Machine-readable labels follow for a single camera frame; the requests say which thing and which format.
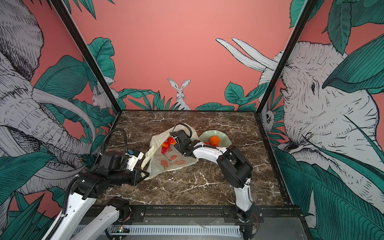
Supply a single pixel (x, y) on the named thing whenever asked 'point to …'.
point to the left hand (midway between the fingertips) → (149, 173)
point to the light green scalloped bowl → (225, 140)
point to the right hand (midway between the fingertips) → (181, 138)
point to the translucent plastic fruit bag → (155, 162)
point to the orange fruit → (214, 140)
